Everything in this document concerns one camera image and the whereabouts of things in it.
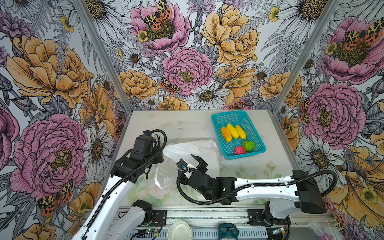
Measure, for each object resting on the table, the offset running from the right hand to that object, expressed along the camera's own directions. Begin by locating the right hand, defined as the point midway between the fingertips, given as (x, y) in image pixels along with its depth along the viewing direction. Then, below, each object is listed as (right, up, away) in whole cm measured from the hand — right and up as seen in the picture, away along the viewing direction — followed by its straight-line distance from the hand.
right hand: (187, 165), depth 71 cm
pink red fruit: (+30, +3, +21) cm, 37 cm away
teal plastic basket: (+33, +24, +41) cm, 58 cm away
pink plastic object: (+61, -30, -1) cm, 68 cm away
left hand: (-14, +3, +3) cm, 15 cm away
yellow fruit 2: (+30, +14, +34) cm, 48 cm away
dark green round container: (+18, -26, -7) cm, 32 cm away
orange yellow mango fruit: (+24, +12, +31) cm, 42 cm away
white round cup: (-4, -31, +1) cm, 31 cm away
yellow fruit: (+35, +13, +32) cm, 49 cm away
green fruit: (+37, +6, +25) cm, 45 cm away
